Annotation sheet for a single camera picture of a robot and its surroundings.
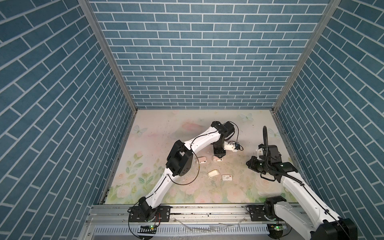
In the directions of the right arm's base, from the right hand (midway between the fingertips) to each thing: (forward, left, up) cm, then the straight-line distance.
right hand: (245, 161), depth 83 cm
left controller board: (-36, +49, -12) cm, 62 cm away
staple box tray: (-5, +18, -8) cm, 20 cm away
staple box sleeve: (-8, +10, -8) cm, 14 cm away
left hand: (+6, +14, -4) cm, 16 cm away
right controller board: (-30, -14, -11) cm, 35 cm away
